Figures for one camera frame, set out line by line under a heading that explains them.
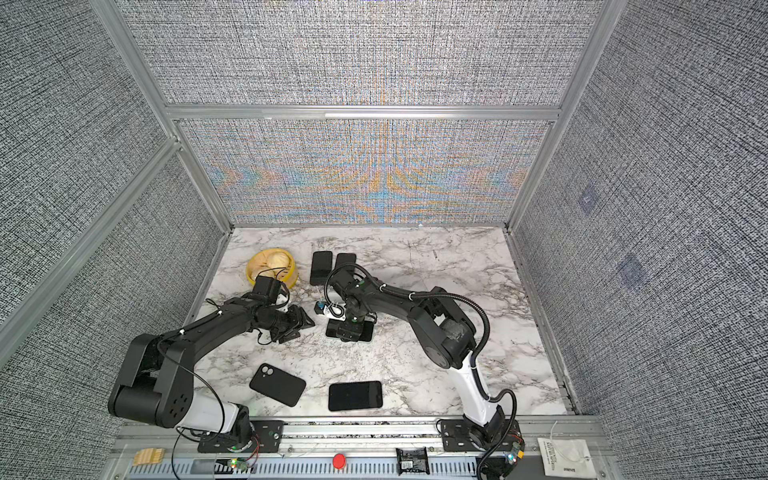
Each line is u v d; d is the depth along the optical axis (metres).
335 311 0.82
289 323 0.79
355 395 0.80
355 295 0.69
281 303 0.78
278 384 0.82
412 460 0.69
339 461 0.69
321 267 1.08
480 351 0.53
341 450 0.73
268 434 0.74
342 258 1.09
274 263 1.01
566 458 0.70
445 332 0.54
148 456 0.69
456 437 0.73
